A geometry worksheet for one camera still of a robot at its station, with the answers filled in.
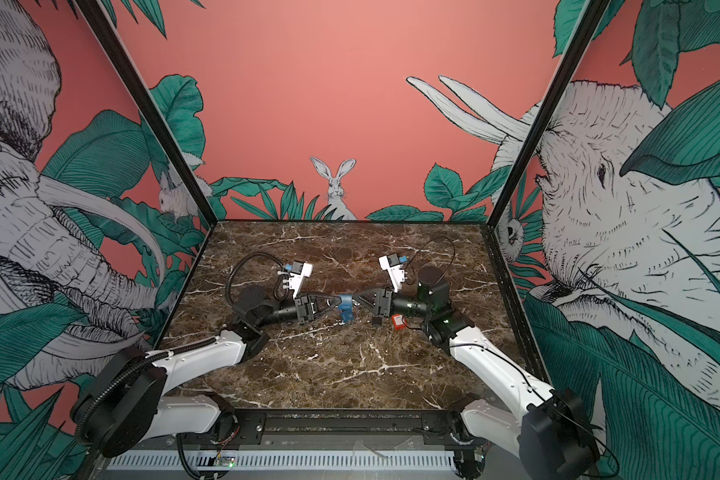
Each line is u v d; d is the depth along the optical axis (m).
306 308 0.66
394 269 0.68
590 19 0.70
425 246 1.15
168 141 0.95
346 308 0.70
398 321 0.92
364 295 0.69
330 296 0.70
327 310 0.69
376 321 0.93
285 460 0.70
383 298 0.65
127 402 0.42
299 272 0.68
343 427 0.76
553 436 0.40
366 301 0.73
